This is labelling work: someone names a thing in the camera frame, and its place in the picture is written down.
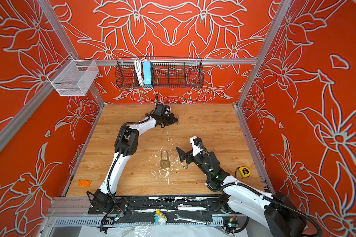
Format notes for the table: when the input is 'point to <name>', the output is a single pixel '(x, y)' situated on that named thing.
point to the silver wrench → (207, 222)
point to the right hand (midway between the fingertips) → (181, 144)
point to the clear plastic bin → (73, 77)
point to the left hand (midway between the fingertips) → (178, 118)
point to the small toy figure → (160, 218)
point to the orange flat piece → (84, 183)
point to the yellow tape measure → (244, 171)
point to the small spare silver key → (185, 167)
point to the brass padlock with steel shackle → (164, 164)
